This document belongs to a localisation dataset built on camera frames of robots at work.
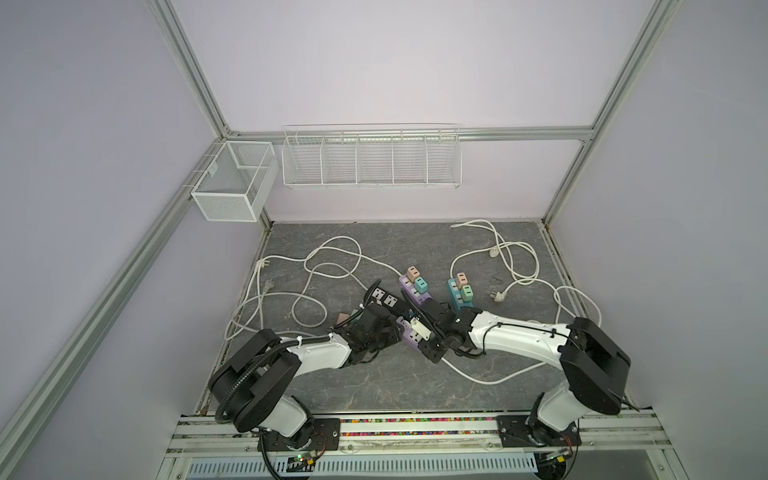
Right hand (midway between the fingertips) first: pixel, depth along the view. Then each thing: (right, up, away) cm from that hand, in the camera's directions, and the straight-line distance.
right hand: (427, 346), depth 85 cm
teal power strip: (+11, +13, +11) cm, 20 cm away
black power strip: (-13, +12, +11) cm, 21 cm away
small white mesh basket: (-63, +53, +17) cm, 84 cm away
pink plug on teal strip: (+12, +18, +10) cm, 24 cm away
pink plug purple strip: (-4, +20, +11) cm, 23 cm away
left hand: (-7, +2, +3) cm, 8 cm away
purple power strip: (-4, +15, +13) cm, 20 cm away
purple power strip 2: (-6, +4, +2) cm, 8 cm away
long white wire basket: (0, +61, +19) cm, 64 cm away
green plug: (+13, +15, +6) cm, 20 cm away
